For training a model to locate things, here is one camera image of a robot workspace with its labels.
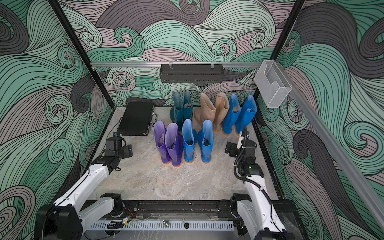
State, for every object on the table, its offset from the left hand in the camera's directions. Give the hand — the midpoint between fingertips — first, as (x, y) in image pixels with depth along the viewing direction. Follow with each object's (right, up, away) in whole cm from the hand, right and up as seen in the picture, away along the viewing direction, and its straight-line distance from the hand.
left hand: (121, 147), depth 85 cm
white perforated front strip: (+26, -35, -15) cm, 46 cm away
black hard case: (+2, +17, +23) cm, 28 cm away
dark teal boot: (+32, +21, +1) cm, 38 cm away
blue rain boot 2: (+73, +19, -2) cm, 76 cm away
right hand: (+65, +2, -3) cm, 65 cm away
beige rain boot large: (+50, +21, +2) cm, 54 cm away
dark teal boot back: (+39, +24, +1) cm, 46 cm away
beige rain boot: (+60, +24, +7) cm, 66 cm away
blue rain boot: (+65, +21, -2) cm, 69 cm away
